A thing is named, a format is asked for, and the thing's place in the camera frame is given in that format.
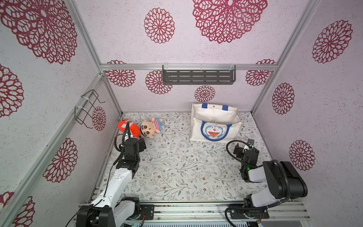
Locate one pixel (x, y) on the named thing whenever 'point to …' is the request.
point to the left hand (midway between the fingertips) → (134, 140)
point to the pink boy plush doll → (148, 128)
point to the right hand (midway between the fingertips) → (246, 144)
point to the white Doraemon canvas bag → (214, 123)
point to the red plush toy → (134, 129)
